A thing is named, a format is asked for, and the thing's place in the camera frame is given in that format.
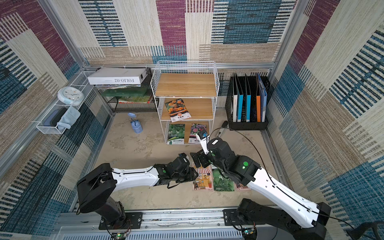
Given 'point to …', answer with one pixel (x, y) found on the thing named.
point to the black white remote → (223, 130)
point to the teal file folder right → (248, 95)
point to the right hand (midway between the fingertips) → (199, 147)
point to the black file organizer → (253, 125)
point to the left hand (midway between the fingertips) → (197, 175)
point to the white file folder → (234, 104)
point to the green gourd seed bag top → (221, 183)
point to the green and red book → (135, 99)
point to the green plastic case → (136, 92)
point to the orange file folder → (258, 100)
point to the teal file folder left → (240, 101)
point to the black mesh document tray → (112, 104)
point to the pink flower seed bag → (196, 128)
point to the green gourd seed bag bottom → (176, 134)
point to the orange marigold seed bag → (177, 110)
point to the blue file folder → (263, 99)
